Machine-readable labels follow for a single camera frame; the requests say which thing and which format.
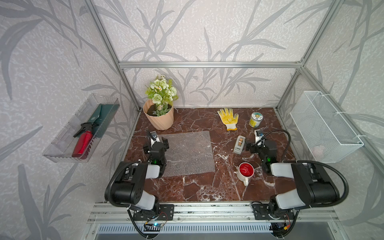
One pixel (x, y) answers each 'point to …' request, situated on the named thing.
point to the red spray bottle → (84, 137)
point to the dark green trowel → (102, 117)
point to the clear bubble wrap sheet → (188, 153)
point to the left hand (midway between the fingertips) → (155, 138)
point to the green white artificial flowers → (162, 93)
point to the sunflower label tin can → (255, 119)
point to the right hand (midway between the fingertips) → (253, 137)
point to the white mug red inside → (245, 170)
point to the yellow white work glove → (227, 117)
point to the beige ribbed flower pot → (163, 122)
